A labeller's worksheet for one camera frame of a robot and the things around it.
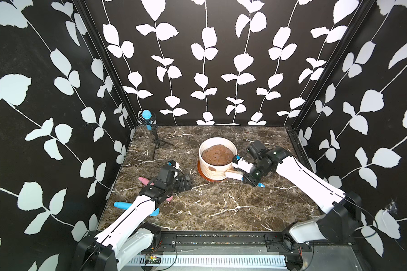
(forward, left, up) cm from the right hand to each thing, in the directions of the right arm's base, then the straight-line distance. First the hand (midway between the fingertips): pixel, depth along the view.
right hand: (243, 177), depth 79 cm
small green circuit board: (-31, +41, -15) cm, 54 cm away
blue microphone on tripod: (+32, +51, +8) cm, 61 cm away
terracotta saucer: (+11, +23, -13) cm, 28 cm away
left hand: (+1, +28, -5) cm, 28 cm away
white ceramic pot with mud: (+14, +13, -4) cm, 20 cm away
